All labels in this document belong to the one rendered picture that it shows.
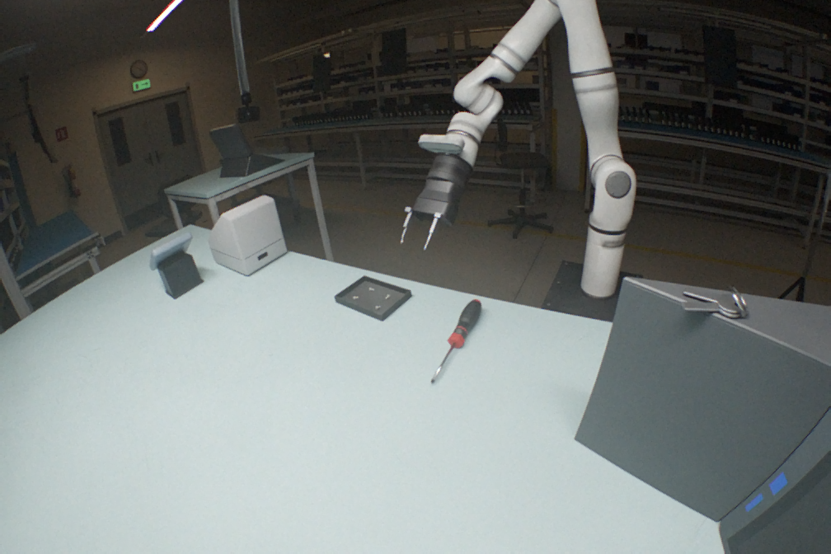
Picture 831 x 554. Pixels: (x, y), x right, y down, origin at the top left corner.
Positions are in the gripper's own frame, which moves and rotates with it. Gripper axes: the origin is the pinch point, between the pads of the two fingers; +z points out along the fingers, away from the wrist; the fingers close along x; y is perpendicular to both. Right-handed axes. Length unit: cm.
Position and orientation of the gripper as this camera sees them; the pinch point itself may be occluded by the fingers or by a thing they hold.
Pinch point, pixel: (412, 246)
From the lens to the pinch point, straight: 60.8
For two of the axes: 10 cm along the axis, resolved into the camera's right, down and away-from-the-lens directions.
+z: -3.6, 9.2, -1.8
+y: 4.8, 3.4, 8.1
